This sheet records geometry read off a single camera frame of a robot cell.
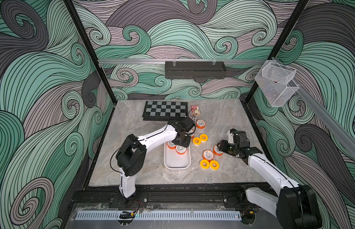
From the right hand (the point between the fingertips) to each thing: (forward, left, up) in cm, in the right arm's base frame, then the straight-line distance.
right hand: (221, 145), depth 87 cm
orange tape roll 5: (-3, +8, -6) cm, 10 cm away
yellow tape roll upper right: (+9, +9, -6) cm, 14 cm away
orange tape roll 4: (-2, +3, -4) cm, 5 cm away
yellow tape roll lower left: (-9, +11, -6) cm, 16 cm away
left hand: (+1, +22, +3) cm, 23 cm away
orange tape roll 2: (-1, +26, -4) cm, 26 cm away
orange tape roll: (+3, +32, -4) cm, 32 cm away
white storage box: (-5, +31, -10) cm, 33 cm away
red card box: (+36, +11, -5) cm, 37 cm away
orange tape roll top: (+21, +10, -5) cm, 23 cm away
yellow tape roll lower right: (-10, +5, -6) cm, 13 cm away
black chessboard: (+33, +37, -3) cm, 49 cm away
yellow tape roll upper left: (+7, +14, -5) cm, 16 cm away
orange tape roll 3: (+5, +18, +5) cm, 19 cm away
